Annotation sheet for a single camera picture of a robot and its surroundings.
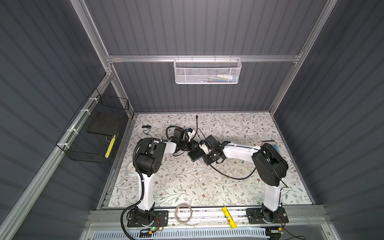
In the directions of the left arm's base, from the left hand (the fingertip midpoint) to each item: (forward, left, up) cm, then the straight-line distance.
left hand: (200, 147), depth 99 cm
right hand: (-9, -3, -2) cm, 10 cm away
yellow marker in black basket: (-13, +44, +26) cm, 53 cm away
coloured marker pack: (+1, -49, 0) cm, 49 cm away
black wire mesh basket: (-7, +55, +25) cm, 61 cm away
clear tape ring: (-38, +16, -4) cm, 42 cm away
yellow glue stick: (-42, -11, 0) cm, 43 cm away
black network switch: (-5, +4, -1) cm, 6 cm away
